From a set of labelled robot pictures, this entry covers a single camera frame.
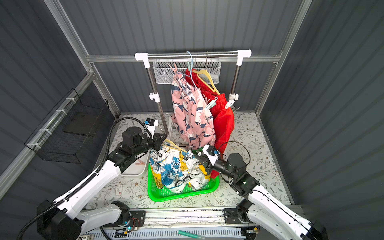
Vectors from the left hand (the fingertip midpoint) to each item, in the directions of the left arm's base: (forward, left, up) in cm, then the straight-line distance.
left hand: (167, 136), depth 73 cm
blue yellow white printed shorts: (-10, -2, -15) cm, 18 cm away
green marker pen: (-37, -9, -27) cm, 47 cm away
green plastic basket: (-20, +6, -26) cm, 33 cm away
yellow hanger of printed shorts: (-3, -5, -5) cm, 8 cm away
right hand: (-10, -16, 0) cm, 18 cm away
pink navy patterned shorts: (+9, -12, +7) cm, 16 cm away
